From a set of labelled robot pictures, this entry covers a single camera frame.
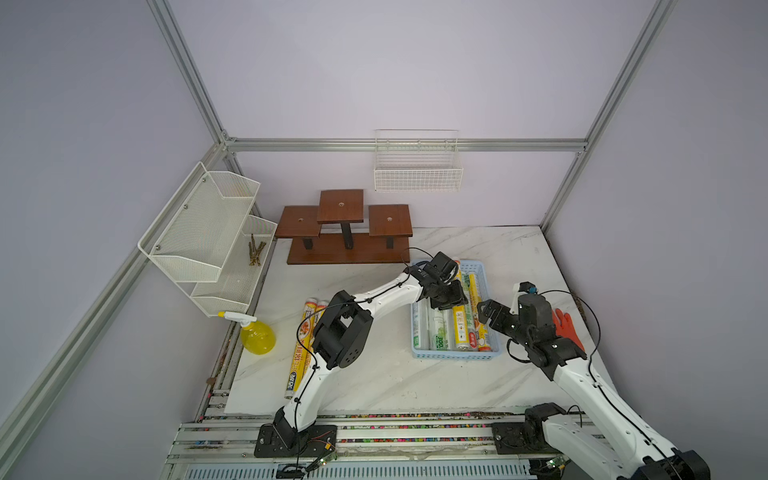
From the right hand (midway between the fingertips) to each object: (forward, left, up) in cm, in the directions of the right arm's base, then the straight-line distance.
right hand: (491, 314), depth 84 cm
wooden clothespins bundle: (+23, +73, +4) cm, 77 cm away
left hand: (+5, +6, -3) cm, 9 cm away
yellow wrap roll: (-18, +46, +22) cm, 54 cm away
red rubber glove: (+1, -26, -11) cm, 28 cm away
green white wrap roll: (-1, +14, -7) cm, 16 cm away
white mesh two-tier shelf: (+20, +83, +11) cm, 87 cm away
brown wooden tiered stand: (+31, +52, +3) cm, 60 cm away
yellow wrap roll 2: (-3, +9, -2) cm, 9 cm away
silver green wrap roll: (+7, +21, -6) cm, 23 cm away
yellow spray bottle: (0, +72, -12) cm, 72 cm away
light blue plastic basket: (+10, -1, -4) cm, 11 cm away
